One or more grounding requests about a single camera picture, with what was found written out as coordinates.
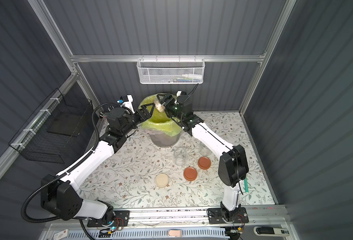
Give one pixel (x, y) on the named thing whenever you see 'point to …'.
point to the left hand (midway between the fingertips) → (153, 107)
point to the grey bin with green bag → (163, 132)
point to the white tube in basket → (192, 76)
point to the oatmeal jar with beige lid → (158, 106)
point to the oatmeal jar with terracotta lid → (205, 151)
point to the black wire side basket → (47, 133)
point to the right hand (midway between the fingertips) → (159, 99)
